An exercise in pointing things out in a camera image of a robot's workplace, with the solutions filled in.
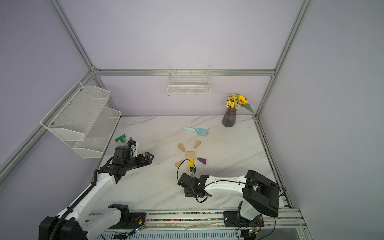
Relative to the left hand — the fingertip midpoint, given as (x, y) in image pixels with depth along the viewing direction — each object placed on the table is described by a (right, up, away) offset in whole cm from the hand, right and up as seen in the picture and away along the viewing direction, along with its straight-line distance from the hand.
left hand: (146, 159), depth 84 cm
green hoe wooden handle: (-25, +11, +20) cm, 33 cm away
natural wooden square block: (+25, 0, +14) cm, 29 cm away
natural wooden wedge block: (+18, -5, +9) cm, 20 cm away
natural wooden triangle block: (+18, +5, +16) cm, 25 cm away
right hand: (+26, -18, -1) cm, 32 cm away
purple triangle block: (+33, -3, +11) cm, 35 cm away
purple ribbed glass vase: (+53, +26, +22) cm, 63 cm away
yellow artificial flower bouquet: (+54, +36, +9) cm, 65 cm away
